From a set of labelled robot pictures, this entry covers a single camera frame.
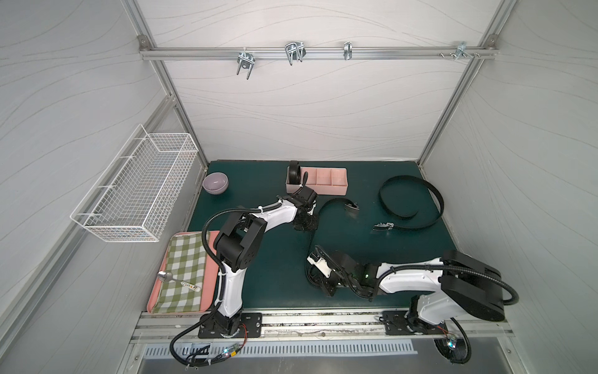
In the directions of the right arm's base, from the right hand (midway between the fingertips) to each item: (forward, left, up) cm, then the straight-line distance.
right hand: (313, 278), depth 82 cm
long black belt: (+42, +9, +10) cm, 44 cm away
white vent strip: (-24, +41, +6) cm, 48 cm away
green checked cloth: (-3, +45, 0) cm, 46 cm away
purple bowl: (+40, +47, +3) cm, 62 cm away
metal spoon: (-2, +52, +1) cm, 52 cm away
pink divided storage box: (+49, -4, -3) cm, 49 cm away
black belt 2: (+22, -30, +1) cm, 37 cm away
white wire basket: (+12, +55, +30) cm, 63 cm away
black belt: (+32, -16, 0) cm, 35 cm away
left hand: (+20, -1, 0) cm, 20 cm away
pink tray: (-4, +45, +1) cm, 45 cm away
